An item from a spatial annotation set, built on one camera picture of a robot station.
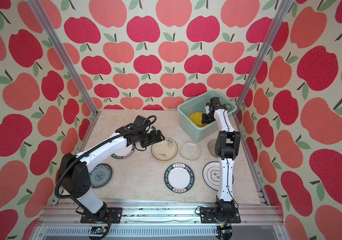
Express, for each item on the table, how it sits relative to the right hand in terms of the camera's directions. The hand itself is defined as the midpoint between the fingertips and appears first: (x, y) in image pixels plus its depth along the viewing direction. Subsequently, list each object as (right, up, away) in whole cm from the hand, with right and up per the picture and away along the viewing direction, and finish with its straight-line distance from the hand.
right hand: (209, 120), depth 106 cm
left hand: (-33, -12, -22) cm, 41 cm away
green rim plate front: (-23, -34, -20) cm, 46 cm away
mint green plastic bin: (-8, +12, +1) cm, 14 cm away
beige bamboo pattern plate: (-32, -21, -7) cm, 39 cm away
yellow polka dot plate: (-8, +2, +4) cm, 9 cm away
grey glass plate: (0, -18, -6) cm, 19 cm away
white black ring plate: (-3, -33, -18) cm, 38 cm away
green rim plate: (-57, -21, -12) cm, 62 cm away
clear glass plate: (-14, -21, -5) cm, 26 cm away
